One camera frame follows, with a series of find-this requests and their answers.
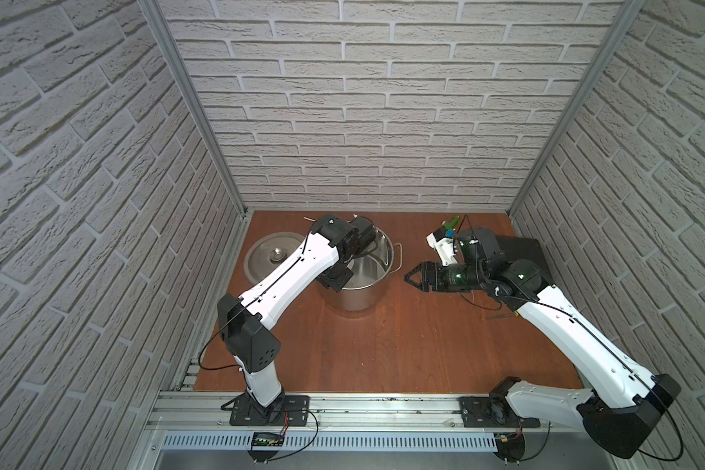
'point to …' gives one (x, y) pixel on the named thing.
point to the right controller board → (509, 446)
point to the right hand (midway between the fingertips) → (417, 278)
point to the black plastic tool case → (516, 249)
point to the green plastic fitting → (449, 225)
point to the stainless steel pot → (367, 289)
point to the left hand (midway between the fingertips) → (320, 275)
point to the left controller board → (265, 446)
